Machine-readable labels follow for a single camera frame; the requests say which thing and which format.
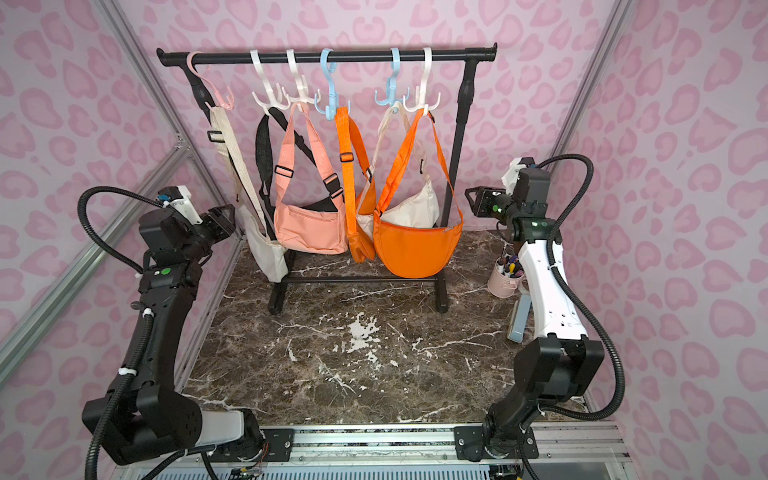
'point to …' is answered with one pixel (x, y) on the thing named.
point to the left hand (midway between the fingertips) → (227, 205)
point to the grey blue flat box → (520, 313)
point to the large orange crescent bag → (409, 246)
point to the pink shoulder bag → (303, 228)
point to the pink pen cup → (506, 276)
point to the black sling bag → (329, 198)
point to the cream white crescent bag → (418, 209)
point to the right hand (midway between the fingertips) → (473, 191)
